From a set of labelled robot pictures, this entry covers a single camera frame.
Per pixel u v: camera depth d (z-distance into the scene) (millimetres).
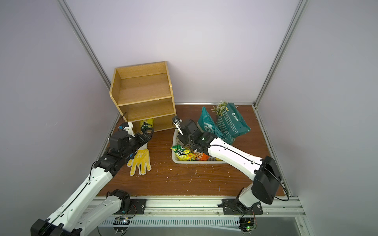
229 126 758
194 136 563
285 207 741
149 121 1054
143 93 826
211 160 830
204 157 829
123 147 578
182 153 816
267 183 402
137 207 727
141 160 898
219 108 946
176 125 673
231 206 726
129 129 694
